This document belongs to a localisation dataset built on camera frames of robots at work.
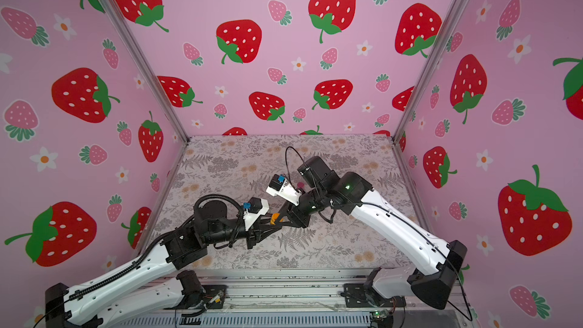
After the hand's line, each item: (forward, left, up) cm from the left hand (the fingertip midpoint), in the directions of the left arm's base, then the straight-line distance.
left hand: (279, 219), depth 65 cm
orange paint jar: (0, +1, +3) cm, 3 cm away
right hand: (0, -1, +1) cm, 1 cm away
